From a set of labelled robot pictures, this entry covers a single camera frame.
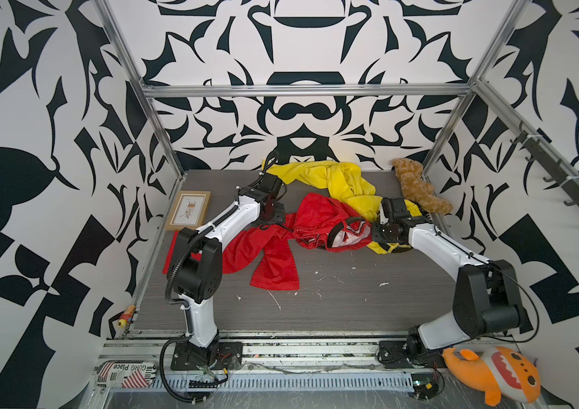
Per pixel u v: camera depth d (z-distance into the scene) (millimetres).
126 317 830
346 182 1111
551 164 641
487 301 441
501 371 650
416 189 1047
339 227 881
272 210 844
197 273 487
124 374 693
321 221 928
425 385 711
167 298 435
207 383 728
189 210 1061
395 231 661
